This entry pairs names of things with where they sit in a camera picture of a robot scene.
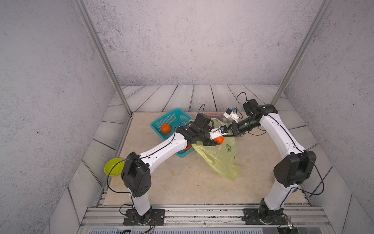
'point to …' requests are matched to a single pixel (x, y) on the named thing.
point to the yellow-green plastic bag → (221, 157)
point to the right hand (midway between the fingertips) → (225, 135)
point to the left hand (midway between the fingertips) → (219, 137)
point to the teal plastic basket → (176, 119)
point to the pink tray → (215, 113)
